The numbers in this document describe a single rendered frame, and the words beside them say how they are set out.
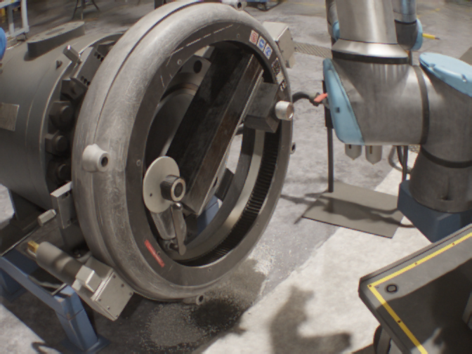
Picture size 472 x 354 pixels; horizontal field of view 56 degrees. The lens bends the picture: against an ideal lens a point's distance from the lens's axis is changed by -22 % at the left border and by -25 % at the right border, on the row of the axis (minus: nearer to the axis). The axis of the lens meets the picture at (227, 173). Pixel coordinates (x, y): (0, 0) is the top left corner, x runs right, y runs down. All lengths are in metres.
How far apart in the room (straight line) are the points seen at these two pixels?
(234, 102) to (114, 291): 0.51
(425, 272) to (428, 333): 0.24
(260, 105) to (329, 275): 0.74
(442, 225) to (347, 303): 0.81
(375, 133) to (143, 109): 0.44
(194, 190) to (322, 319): 0.67
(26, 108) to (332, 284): 1.14
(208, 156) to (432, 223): 0.55
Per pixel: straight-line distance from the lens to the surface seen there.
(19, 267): 1.67
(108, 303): 1.13
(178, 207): 1.12
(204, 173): 1.19
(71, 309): 1.51
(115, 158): 1.00
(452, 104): 0.87
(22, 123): 1.41
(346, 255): 1.90
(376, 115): 0.84
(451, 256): 1.39
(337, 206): 2.16
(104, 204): 1.03
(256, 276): 1.83
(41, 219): 1.06
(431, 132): 0.88
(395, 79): 0.84
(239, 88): 1.25
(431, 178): 0.94
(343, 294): 1.73
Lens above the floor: 1.16
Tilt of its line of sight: 28 degrees down
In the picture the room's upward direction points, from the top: 6 degrees counter-clockwise
